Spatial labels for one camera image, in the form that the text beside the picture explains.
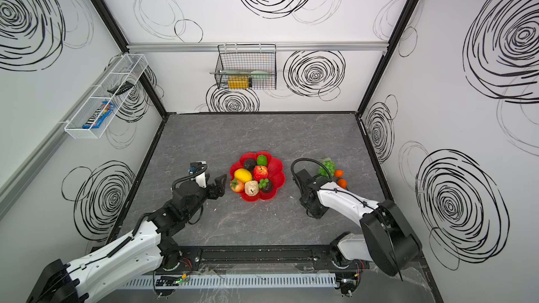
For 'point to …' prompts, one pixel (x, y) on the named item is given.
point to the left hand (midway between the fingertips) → (220, 175)
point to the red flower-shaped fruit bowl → (276, 175)
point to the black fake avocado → (250, 164)
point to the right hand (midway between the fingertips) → (307, 206)
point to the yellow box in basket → (238, 82)
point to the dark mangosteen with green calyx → (265, 185)
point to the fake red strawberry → (236, 186)
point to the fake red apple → (260, 172)
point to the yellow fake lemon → (243, 175)
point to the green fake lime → (262, 160)
